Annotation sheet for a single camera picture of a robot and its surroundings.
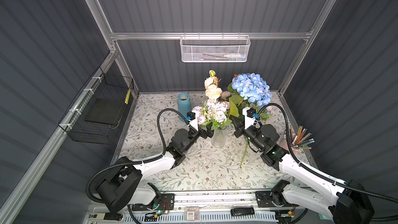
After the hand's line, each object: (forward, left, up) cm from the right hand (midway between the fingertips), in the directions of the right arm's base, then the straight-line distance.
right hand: (233, 117), depth 72 cm
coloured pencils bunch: (-4, -38, -17) cm, 41 cm away
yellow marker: (+14, +55, 0) cm, 57 cm away
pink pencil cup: (-5, -29, -19) cm, 35 cm away
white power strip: (-37, +60, -22) cm, 74 cm away
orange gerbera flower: (-10, -6, -5) cm, 13 cm away
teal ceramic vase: (+17, +26, -11) cm, 33 cm away
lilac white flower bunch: (0, +9, +3) cm, 9 cm away
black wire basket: (+18, +68, +5) cm, 70 cm away
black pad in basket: (+4, +63, +1) cm, 63 cm away
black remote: (-35, -3, -25) cm, 43 cm away
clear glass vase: (-2, +6, -18) cm, 19 cm away
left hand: (+2, +11, -3) cm, 12 cm away
